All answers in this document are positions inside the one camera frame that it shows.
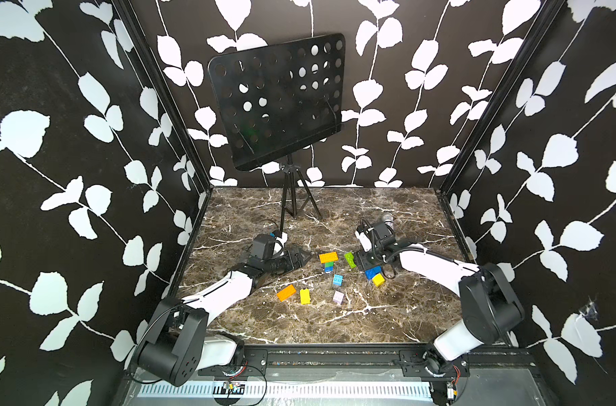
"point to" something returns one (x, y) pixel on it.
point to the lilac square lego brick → (338, 297)
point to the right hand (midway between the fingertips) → (359, 253)
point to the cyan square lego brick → (338, 279)
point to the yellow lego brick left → (305, 296)
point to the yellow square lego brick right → (378, 280)
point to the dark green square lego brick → (329, 264)
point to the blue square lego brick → (329, 269)
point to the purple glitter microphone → (387, 217)
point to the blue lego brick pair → (370, 273)
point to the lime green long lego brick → (349, 258)
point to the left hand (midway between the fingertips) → (306, 256)
